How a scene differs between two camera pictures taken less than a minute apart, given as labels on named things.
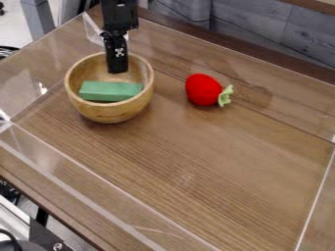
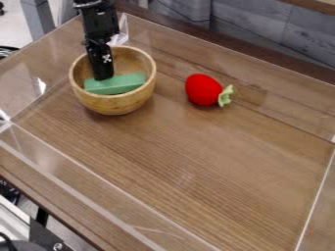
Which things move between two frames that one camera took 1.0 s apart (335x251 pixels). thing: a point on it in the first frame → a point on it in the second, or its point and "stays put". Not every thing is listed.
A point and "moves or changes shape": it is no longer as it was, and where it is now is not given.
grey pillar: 38,17 stays put
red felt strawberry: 206,91 stays put
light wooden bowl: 91,69 moves or changes shape
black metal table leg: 42,216 stays put
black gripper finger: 116,54 → 102,62
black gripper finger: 108,38 → 92,50
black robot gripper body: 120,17 → 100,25
